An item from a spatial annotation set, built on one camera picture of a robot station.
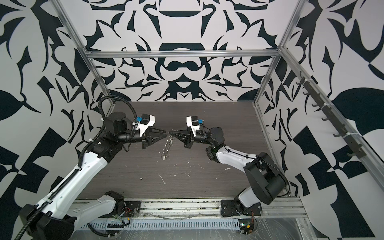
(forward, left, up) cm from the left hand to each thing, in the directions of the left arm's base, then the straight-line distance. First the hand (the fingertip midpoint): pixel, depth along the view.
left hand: (166, 129), depth 65 cm
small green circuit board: (-33, -36, -34) cm, 59 cm away
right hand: (-2, -3, -1) cm, 4 cm away
